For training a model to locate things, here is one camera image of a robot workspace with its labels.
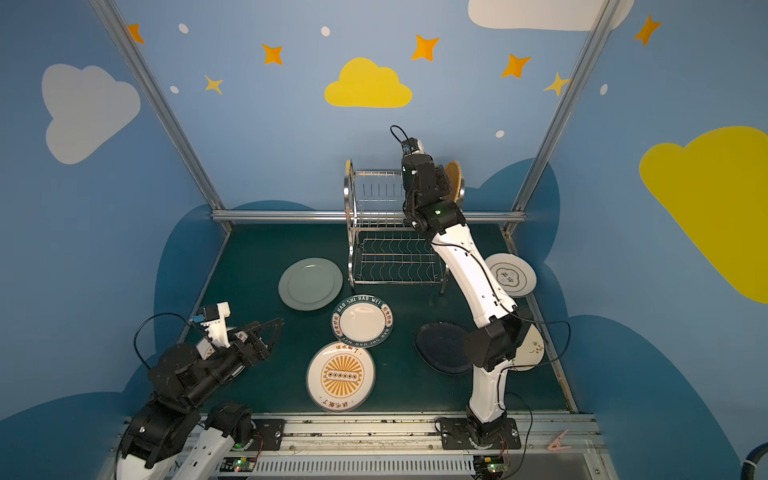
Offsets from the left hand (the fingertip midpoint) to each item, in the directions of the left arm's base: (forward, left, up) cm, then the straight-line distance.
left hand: (275, 324), depth 66 cm
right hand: (+34, -38, +18) cm, 54 cm away
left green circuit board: (-24, +10, -26) cm, 37 cm away
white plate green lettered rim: (+14, -17, -25) cm, 33 cm away
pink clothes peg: (-19, -68, -25) cm, 75 cm away
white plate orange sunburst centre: (-3, -12, -26) cm, 29 cm away
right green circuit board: (-23, -50, -26) cm, 61 cm away
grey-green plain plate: (+29, +2, -26) cm, 39 cm away
